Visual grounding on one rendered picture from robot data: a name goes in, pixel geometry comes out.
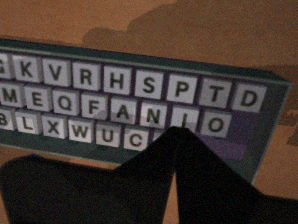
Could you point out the letter keyboard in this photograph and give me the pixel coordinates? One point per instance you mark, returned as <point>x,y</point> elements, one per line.
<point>107,107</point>

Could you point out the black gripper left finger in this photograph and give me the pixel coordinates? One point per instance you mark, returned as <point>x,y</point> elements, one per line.
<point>56,192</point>

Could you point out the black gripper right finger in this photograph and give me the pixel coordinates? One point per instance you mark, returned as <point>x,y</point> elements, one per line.
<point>210,192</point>

